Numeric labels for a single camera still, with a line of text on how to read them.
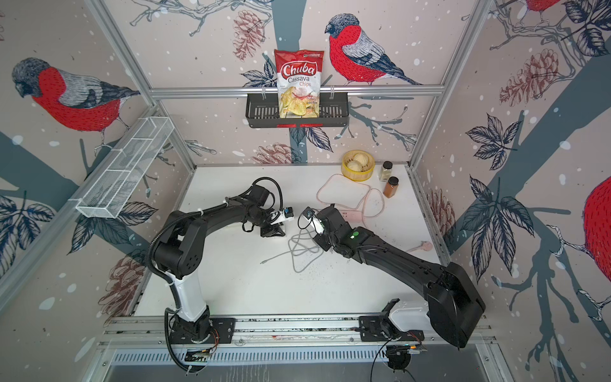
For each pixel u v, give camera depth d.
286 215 0.83
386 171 1.09
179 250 0.51
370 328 0.73
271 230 0.83
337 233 0.61
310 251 0.91
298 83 0.85
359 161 1.16
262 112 0.95
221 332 0.73
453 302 0.39
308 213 0.71
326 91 0.91
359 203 1.07
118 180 0.75
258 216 0.80
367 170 1.14
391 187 1.03
